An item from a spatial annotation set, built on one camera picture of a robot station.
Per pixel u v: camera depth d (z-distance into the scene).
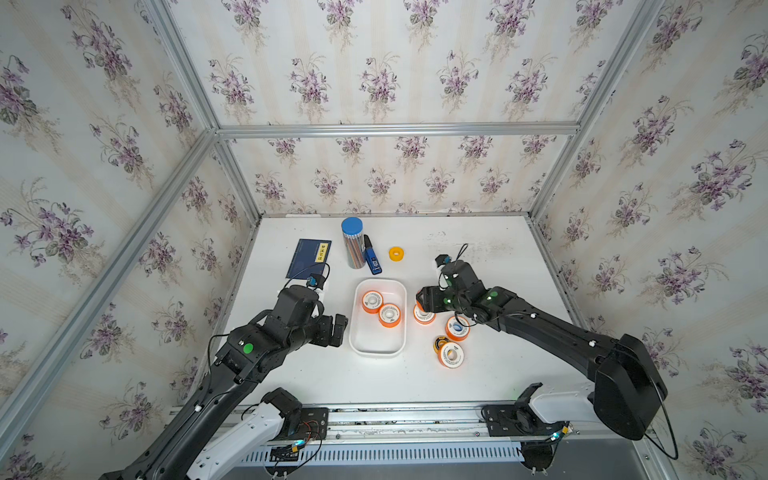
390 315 0.91
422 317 0.89
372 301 0.94
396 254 1.08
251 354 0.44
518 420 0.66
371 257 1.01
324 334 0.60
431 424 0.75
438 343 0.86
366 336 0.90
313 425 0.72
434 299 0.73
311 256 1.07
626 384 0.41
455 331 0.84
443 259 0.75
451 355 0.83
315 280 0.61
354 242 0.93
